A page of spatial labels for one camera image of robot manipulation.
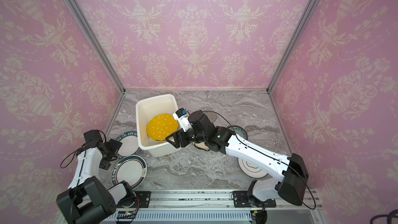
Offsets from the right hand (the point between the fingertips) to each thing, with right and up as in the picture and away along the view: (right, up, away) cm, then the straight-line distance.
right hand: (172, 136), depth 67 cm
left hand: (-34, -11, +16) cm, 39 cm away
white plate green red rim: (-25, -21, +16) cm, 36 cm away
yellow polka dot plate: (-14, 0, +31) cm, 34 cm away
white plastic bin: (-21, +10, +26) cm, 35 cm away
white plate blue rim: (+40, -21, +16) cm, 48 cm away
